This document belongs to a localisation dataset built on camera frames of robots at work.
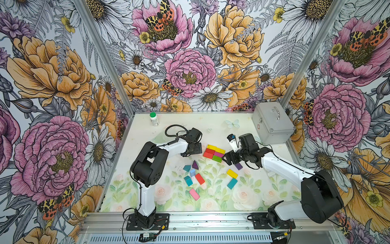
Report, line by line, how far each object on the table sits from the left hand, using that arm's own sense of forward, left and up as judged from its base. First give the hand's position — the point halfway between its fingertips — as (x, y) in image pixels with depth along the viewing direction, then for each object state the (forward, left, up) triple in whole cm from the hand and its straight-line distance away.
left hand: (192, 153), depth 98 cm
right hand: (-8, -21, +8) cm, 24 cm away
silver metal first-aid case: (+14, -51, +13) cm, 55 cm away
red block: (+2, -11, 0) cm, 12 cm away
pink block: (-25, -2, -1) cm, 25 cm away
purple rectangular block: (-9, -28, 0) cm, 29 cm away
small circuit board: (-43, +22, -4) cm, 48 cm away
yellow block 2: (-13, -23, -1) cm, 27 cm away
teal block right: (-19, -23, -1) cm, 29 cm away
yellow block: (+1, -19, +1) cm, 19 cm away
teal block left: (-17, +2, 0) cm, 17 cm away
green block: (-4, -16, 0) cm, 16 cm away
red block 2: (-1, -10, 0) cm, 10 cm away
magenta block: (-2, -17, +1) cm, 17 cm away
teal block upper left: (-10, +3, +1) cm, 11 cm away
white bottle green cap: (+24, +27, +3) cm, 37 cm away
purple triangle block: (-9, -1, +1) cm, 9 cm away
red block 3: (-17, -4, 0) cm, 17 cm away
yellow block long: (+4, -14, 0) cm, 14 cm away
